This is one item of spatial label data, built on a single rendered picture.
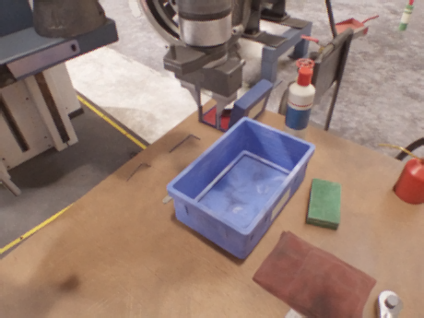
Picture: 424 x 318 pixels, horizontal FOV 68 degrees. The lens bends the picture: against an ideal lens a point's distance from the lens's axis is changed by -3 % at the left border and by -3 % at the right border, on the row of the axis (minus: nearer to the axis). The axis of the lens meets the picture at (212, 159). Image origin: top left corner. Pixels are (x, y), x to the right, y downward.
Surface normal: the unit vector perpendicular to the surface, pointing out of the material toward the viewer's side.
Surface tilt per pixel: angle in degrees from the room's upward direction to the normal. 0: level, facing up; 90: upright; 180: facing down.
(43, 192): 0
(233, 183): 0
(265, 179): 0
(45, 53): 90
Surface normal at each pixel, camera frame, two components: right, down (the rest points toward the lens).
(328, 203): -0.03, -0.73
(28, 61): 0.71, 0.47
